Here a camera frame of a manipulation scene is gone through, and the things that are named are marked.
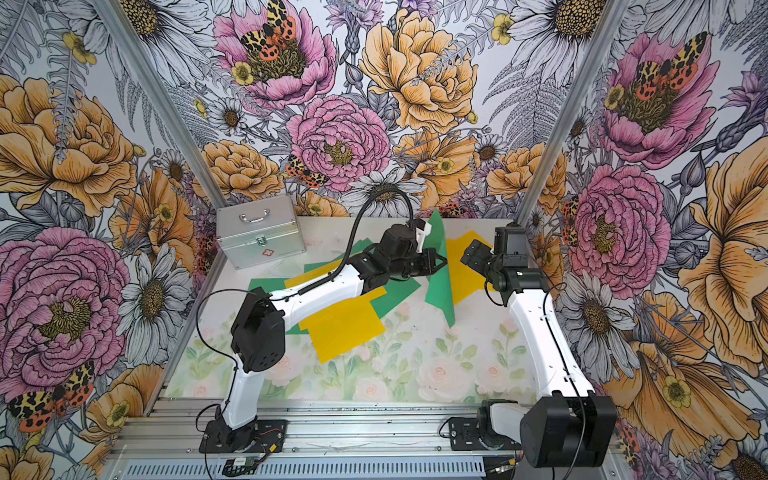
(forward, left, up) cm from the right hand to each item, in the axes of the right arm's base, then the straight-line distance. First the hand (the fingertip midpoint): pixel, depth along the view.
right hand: (475, 261), depth 81 cm
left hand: (-2, +7, -1) cm, 8 cm away
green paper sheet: (+7, +21, -24) cm, 32 cm away
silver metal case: (+21, +65, -7) cm, 69 cm away
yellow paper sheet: (-7, +38, -22) cm, 44 cm away
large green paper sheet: (-6, +10, -6) cm, 13 cm away
